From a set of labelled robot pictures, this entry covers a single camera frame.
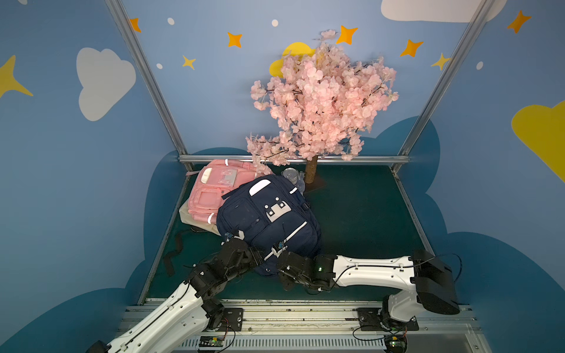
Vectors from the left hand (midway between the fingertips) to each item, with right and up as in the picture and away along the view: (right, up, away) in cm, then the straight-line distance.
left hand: (264, 251), depth 78 cm
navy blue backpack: (+1, +12, +14) cm, 18 cm away
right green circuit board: (+45, -30, -5) cm, 55 cm away
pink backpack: (-27, +28, +30) cm, 49 cm away
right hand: (+6, -7, 0) cm, 9 cm away
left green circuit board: (-17, -28, -6) cm, 33 cm away
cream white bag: (-36, +9, +19) cm, 42 cm away
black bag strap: (-41, -6, +11) cm, 43 cm away
